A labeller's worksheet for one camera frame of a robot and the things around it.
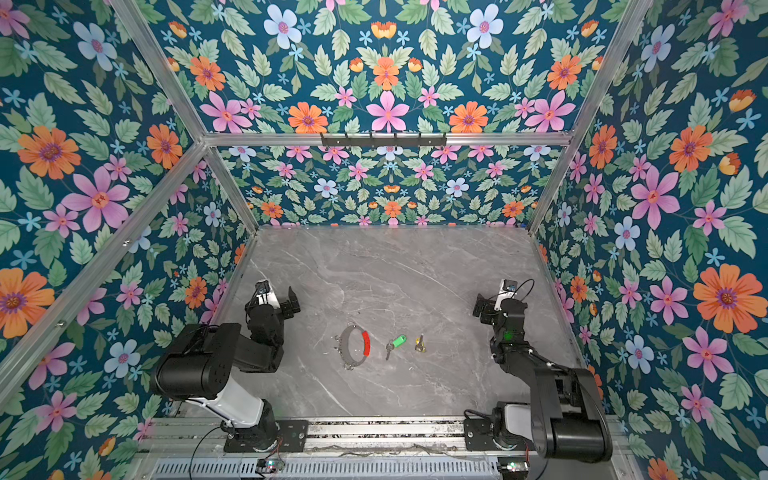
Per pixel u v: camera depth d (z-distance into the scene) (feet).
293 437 2.41
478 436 2.40
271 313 2.38
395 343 2.93
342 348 2.90
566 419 1.39
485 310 2.67
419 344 2.91
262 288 2.58
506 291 2.53
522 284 2.40
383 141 3.06
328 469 2.50
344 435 2.46
